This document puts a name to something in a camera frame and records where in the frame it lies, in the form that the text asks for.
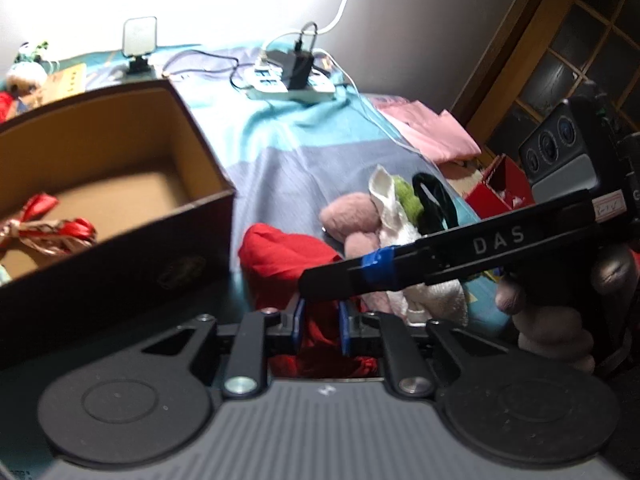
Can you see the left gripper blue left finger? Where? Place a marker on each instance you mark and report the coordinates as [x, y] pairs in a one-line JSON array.
[[297, 322]]

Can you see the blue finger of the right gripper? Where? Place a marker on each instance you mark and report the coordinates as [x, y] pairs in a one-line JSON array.
[[390, 268]]

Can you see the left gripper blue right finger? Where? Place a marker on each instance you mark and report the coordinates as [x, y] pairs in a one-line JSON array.
[[343, 322]]

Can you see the white fluffy cloth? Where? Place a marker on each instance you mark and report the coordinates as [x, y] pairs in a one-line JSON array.
[[415, 304]]

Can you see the dark green velvet cloth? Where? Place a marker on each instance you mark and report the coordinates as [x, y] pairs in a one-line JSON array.
[[439, 211]]

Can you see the green fuzzy sock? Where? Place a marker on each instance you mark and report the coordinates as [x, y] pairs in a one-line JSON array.
[[410, 203]]

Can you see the red cloth bag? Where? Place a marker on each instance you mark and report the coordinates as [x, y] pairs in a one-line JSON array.
[[272, 261]]

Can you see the pink teddy bear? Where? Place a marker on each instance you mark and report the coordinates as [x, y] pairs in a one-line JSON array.
[[353, 221]]

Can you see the right hand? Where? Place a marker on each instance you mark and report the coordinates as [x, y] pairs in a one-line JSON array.
[[582, 312]]

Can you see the red paper box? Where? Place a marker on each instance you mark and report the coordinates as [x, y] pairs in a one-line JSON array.
[[502, 188]]

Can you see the pink folded cloth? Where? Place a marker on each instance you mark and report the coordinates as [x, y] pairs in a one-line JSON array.
[[437, 136]]

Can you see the blue striped bed sheet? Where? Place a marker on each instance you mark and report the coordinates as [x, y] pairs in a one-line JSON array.
[[286, 161]]

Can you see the black power adapter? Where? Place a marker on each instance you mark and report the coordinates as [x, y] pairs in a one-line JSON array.
[[296, 67]]

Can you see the brown cardboard box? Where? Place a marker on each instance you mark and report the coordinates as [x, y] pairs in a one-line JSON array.
[[132, 161]]

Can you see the white power strip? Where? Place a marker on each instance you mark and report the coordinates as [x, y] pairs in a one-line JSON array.
[[266, 83]]

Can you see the red white ribbon bundle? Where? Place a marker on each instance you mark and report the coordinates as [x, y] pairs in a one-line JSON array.
[[49, 237]]

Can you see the small mirror on stand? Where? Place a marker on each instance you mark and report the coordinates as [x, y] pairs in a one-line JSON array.
[[139, 40]]

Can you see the tan classical book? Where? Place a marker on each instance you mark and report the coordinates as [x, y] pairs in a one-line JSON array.
[[65, 83]]

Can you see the panda white plush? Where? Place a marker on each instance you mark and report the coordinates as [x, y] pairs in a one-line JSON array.
[[27, 73]]

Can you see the red chili plush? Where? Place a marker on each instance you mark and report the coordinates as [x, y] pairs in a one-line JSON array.
[[7, 107]]

